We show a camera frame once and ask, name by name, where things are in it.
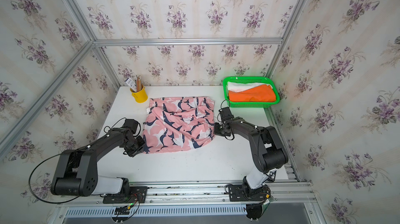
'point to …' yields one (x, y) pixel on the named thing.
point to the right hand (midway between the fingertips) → (217, 131)
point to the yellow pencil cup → (140, 95)
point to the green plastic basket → (266, 79)
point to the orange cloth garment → (263, 93)
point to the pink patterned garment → (178, 122)
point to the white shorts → (234, 86)
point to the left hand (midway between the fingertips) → (146, 149)
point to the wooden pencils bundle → (138, 83)
